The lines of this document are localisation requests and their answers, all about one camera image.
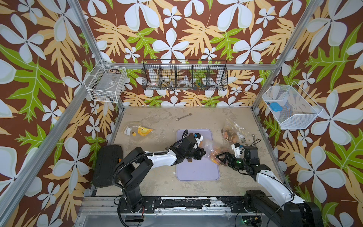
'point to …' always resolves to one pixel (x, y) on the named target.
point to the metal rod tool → (253, 135)
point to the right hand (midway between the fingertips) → (220, 158)
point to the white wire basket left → (106, 82)
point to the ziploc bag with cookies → (136, 131)
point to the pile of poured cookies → (190, 160)
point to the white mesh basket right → (290, 106)
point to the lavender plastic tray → (203, 170)
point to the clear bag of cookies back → (233, 133)
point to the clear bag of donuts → (212, 153)
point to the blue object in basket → (275, 107)
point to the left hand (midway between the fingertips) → (207, 150)
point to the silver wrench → (177, 119)
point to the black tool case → (107, 158)
